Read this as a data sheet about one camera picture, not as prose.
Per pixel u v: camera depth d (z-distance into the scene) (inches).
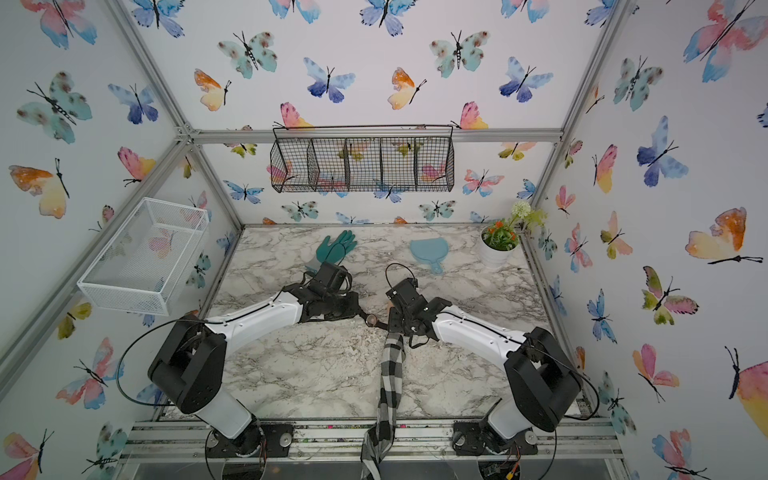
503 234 37.4
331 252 43.7
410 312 25.7
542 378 16.9
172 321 18.3
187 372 17.5
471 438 29.0
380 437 26.9
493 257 40.5
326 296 28.6
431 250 44.0
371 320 37.3
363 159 38.7
